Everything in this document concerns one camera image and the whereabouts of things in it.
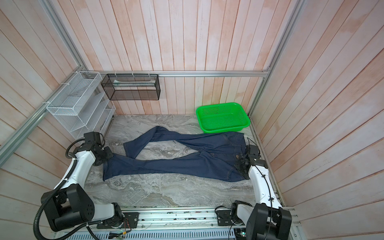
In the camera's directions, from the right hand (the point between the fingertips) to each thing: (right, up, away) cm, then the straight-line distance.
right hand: (239, 167), depth 85 cm
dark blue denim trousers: (-10, +5, +12) cm, 16 cm away
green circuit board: (-65, -30, -13) cm, 73 cm away
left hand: (-76, +5, -1) cm, 76 cm away
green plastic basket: (-2, +31, +33) cm, 46 cm away
